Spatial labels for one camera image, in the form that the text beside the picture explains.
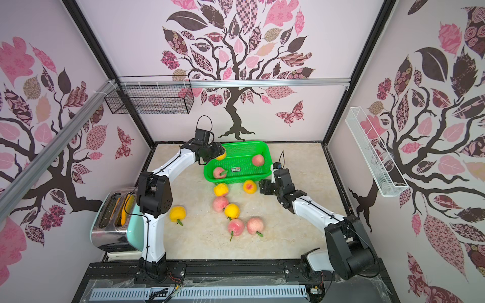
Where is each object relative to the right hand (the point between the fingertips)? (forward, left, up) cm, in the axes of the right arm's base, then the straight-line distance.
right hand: (265, 184), depth 89 cm
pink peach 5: (-18, +6, -5) cm, 19 cm away
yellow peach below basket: (0, +22, -4) cm, 22 cm away
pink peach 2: (+10, +25, -3) cm, 27 cm away
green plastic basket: (+21, +14, -10) cm, 27 cm away
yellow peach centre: (-11, +16, -4) cm, 20 cm away
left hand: (+18, +24, +3) cm, 30 cm away
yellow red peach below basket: (+1, +8, -3) cm, 8 cm away
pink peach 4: (-20, +14, -4) cm, 24 cm away
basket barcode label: (+16, +15, -9) cm, 24 cm away
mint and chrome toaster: (-22, +58, +8) cm, 62 cm away
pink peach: (+20, +2, -5) cm, 21 cm away
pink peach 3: (-8, +22, -4) cm, 24 cm away
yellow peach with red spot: (+13, +21, +6) cm, 26 cm away
